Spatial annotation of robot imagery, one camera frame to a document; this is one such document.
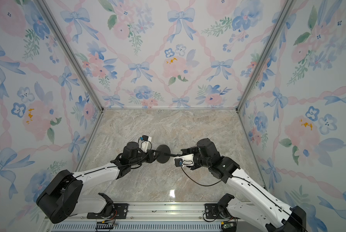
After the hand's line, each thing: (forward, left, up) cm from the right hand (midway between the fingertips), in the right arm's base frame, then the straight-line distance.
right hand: (185, 149), depth 74 cm
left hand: (+3, +13, -8) cm, 15 cm away
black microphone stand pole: (+1, +6, -8) cm, 10 cm away
